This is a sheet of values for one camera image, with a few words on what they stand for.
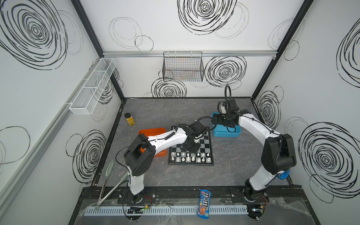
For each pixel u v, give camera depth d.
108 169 0.81
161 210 0.77
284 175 0.72
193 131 0.64
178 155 0.87
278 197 0.74
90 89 0.70
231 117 0.66
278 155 0.46
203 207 0.69
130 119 0.97
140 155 0.46
